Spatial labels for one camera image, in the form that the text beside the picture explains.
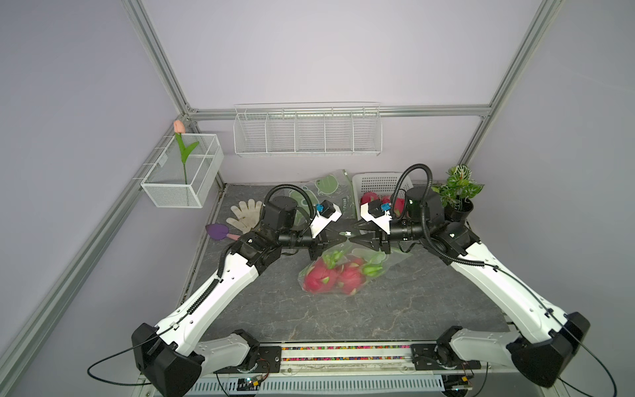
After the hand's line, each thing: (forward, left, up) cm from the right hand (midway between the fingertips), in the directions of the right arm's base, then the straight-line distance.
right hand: (351, 229), depth 65 cm
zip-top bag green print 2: (+2, -6, -18) cm, 19 cm away
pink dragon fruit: (+32, -11, -23) cm, 41 cm away
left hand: (-2, +2, -1) cm, 3 cm away
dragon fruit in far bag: (-6, +8, -18) cm, 20 cm away
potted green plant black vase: (+19, -38, -7) cm, 43 cm away
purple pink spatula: (+23, +54, -35) cm, 68 cm away
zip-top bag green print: (+38, +3, -23) cm, 45 cm away
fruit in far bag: (-3, -2, -20) cm, 20 cm away
